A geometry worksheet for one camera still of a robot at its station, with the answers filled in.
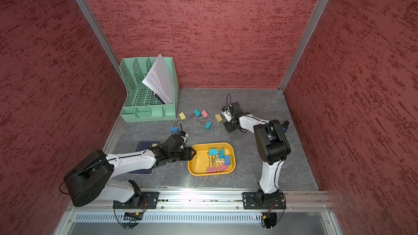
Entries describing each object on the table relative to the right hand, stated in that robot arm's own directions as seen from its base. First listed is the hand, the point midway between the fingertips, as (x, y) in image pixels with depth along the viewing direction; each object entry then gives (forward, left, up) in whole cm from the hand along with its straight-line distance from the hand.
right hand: (231, 126), depth 101 cm
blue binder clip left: (-2, +36, +2) cm, 36 cm away
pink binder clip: (-26, +7, +1) cm, 27 cm away
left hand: (-19, +24, +2) cm, 31 cm away
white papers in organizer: (+20, +42, +25) cm, 53 cm away
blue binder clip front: (-21, +4, -1) cm, 22 cm away
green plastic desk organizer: (+18, +61, +3) cm, 64 cm away
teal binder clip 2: (+11, +22, +1) cm, 25 cm away
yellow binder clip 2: (+6, +8, +2) cm, 10 cm away
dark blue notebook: (-12, +52, +1) cm, 54 cm away
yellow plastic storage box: (-25, +20, +2) cm, 32 cm away
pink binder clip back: (-27, +13, 0) cm, 30 cm away
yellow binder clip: (+7, +32, +3) cm, 33 cm away
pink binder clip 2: (+9, +17, +1) cm, 19 cm away
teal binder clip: (-19, +7, +2) cm, 20 cm away
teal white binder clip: (-18, +12, +2) cm, 22 cm away
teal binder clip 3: (0, +15, +1) cm, 15 cm away
